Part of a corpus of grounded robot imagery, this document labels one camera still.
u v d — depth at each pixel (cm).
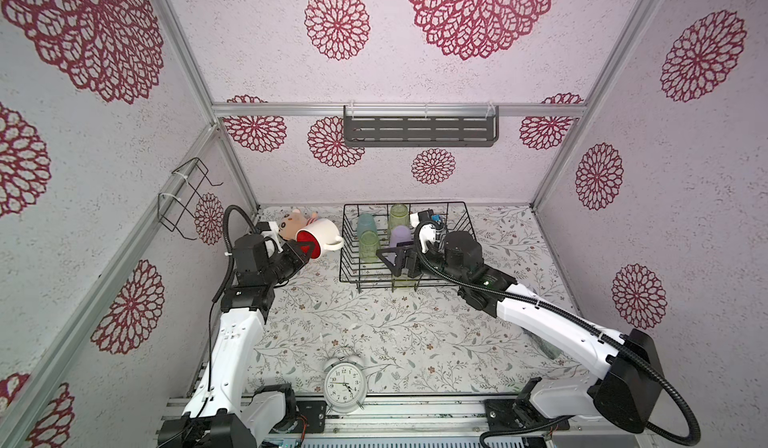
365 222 102
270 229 70
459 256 55
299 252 76
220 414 39
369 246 95
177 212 77
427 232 64
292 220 104
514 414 67
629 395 39
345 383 75
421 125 98
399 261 62
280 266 66
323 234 73
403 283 92
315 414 73
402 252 61
